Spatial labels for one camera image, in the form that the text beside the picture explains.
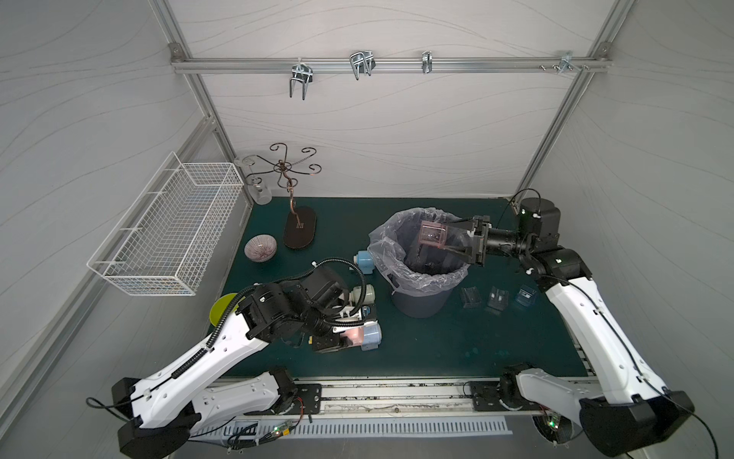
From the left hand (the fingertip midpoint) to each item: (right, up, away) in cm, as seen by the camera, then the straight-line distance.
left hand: (347, 328), depth 65 cm
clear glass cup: (-34, +36, +31) cm, 58 cm away
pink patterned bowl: (-36, +15, +39) cm, 55 cm away
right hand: (+21, +22, -3) cm, 31 cm away
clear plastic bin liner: (+15, +14, +2) cm, 20 cm away
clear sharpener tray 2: (+47, 0, +28) cm, 55 cm away
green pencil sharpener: (+5, +2, +21) cm, 21 cm away
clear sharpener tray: (+38, 0, +27) cm, 46 cm away
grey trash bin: (+22, -3, +26) cm, 34 cm away
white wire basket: (-45, +21, +5) cm, 50 cm away
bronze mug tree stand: (-23, +25, +45) cm, 56 cm away
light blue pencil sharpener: (+5, -7, +12) cm, 15 cm away
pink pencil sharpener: (+2, 0, -4) cm, 5 cm away
